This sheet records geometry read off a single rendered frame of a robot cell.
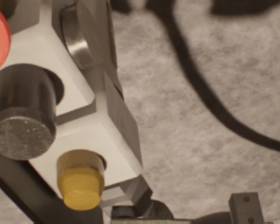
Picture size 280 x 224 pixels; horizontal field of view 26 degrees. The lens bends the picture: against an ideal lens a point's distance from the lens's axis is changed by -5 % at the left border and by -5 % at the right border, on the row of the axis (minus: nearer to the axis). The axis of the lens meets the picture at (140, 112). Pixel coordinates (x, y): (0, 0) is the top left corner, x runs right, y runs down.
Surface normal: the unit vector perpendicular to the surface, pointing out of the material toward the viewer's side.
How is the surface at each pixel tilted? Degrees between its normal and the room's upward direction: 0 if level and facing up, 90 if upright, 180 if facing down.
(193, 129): 0
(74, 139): 0
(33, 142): 0
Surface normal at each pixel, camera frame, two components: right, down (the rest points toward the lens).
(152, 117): 0.11, 0.73
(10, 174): 0.93, -0.32
